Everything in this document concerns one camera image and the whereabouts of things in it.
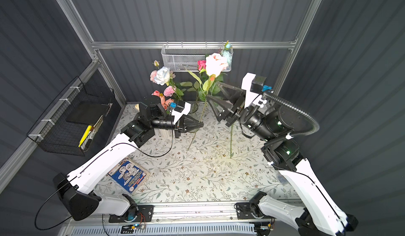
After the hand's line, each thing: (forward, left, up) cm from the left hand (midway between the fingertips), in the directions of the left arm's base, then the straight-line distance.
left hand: (204, 127), depth 57 cm
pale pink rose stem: (+9, -16, -40) cm, 44 cm away
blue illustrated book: (-4, +40, -37) cm, 55 cm away
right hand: (-2, -4, +19) cm, 19 cm away
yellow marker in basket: (+8, +55, -13) cm, 57 cm away
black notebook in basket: (+19, +59, -13) cm, 64 cm away
